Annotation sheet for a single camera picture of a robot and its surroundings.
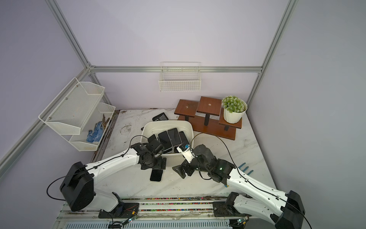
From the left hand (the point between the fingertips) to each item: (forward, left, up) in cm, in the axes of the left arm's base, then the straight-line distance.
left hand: (157, 168), depth 82 cm
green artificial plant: (+28, -44, +26) cm, 58 cm away
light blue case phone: (+23, -9, -1) cm, 25 cm away
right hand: (-2, -14, +11) cm, 18 cm away
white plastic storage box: (+33, +10, -3) cm, 34 cm away
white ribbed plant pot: (+24, -45, +18) cm, 54 cm away
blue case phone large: (+21, -15, -3) cm, 26 cm away
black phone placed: (-2, +2, -7) cm, 7 cm away
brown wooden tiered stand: (+36, -32, +6) cm, 49 cm away
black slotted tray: (+45, +4, -4) cm, 45 cm away
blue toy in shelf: (+18, +39, +9) cm, 44 cm away
